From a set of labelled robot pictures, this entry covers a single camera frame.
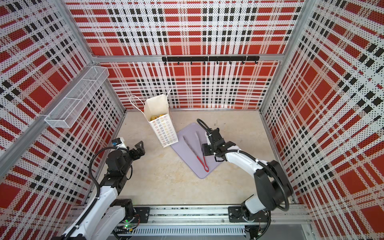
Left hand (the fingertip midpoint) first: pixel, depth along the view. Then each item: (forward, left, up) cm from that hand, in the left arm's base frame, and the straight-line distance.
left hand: (136, 146), depth 82 cm
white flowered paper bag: (+27, -7, +2) cm, 28 cm away
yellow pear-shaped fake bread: (+23, -5, -1) cm, 23 cm away
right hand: (+1, -40, -6) cm, 40 cm away
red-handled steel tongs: (-7, -40, -15) cm, 43 cm away
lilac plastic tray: (+21, -28, -15) cm, 38 cm away
